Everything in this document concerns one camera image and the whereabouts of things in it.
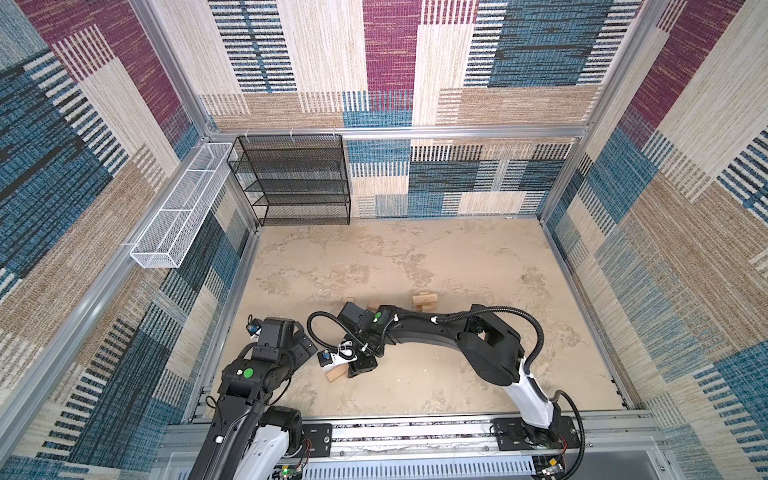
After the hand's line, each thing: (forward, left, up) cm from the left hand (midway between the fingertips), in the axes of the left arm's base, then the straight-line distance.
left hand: (300, 347), depth 76 cm
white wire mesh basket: (+21, +29, +21) cm, 42 cm away
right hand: (0, -12, -11) cm, 17 cm away
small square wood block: (+20, -10, -11) cm, 24 cm away
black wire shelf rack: (+60, +11, +5) cm, 61 cm away
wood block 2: (-2, -8, -13) cm, 15 cm away
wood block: (+15, -33, -4) cm, 37 cm away
